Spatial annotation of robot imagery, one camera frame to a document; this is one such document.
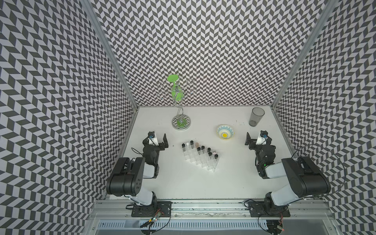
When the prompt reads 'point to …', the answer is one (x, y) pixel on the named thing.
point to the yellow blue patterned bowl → (224, 131)
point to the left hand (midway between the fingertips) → (158, 135)
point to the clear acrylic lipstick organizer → (200, 154)
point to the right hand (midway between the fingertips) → (255, 134)
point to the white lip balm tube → (187, 143)
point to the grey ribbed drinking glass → (256, 115)
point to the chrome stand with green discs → (180, 122)
